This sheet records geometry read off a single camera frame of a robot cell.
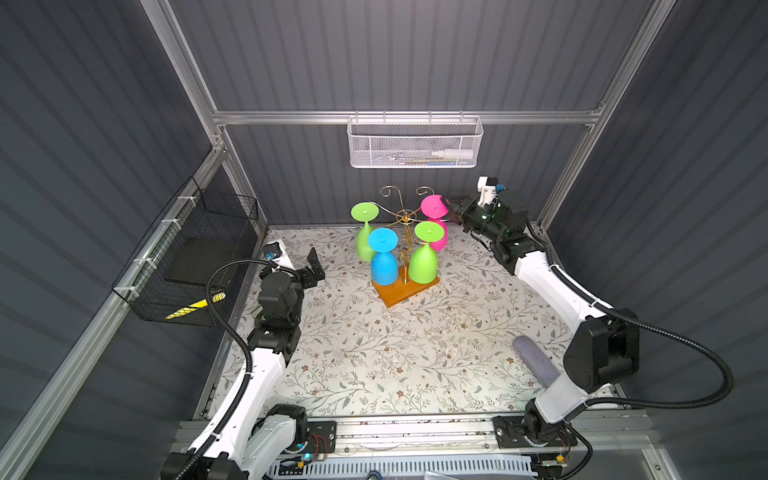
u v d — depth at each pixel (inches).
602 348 17.5
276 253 24.4
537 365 32.3
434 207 30.3
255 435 22.0
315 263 27.1
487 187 28.9
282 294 21.7
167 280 26.8
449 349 34.9
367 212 31.0
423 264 30.9
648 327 16.5
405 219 31.3
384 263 30.5
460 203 27.9
